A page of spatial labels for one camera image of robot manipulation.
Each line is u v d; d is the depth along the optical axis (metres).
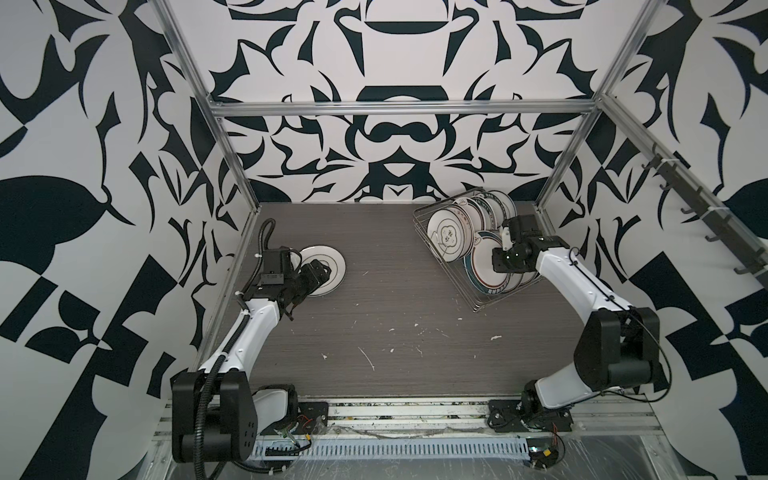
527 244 0.65
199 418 0.36
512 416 0.74
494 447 0.71
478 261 0.99
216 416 0.40
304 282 0.74
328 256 1.04
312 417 0.73
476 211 0.96
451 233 0.97
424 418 0.76
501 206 0.97
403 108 0.91
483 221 0.94
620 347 0.44
